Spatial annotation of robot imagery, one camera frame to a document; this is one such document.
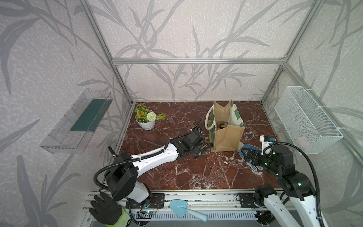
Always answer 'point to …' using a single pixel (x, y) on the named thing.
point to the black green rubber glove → (109, 212)
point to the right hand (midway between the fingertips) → (247, 149)
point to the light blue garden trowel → (180, 207)
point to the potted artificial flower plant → (145, 118)
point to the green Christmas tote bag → (225, 126)
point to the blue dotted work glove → (254, 168)
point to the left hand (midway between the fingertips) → (195, 144)
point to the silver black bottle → (113, 154)
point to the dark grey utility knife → (207, 147)
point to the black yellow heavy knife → (222, 126)
